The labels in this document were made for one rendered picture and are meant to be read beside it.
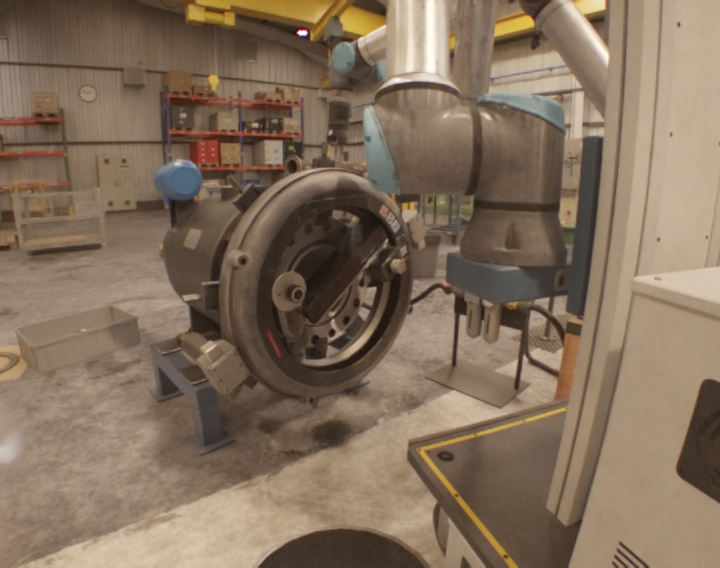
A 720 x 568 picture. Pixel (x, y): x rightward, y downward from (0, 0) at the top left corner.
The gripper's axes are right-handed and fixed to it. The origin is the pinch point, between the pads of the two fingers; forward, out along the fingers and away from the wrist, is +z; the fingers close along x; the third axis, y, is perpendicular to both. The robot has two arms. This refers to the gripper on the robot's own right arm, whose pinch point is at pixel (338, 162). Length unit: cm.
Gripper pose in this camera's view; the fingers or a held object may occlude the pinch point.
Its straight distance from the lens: 153.7
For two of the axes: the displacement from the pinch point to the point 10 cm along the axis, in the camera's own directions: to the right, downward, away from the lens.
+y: -2.4, 1.8, -9.6
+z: -0.6, 9.8, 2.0
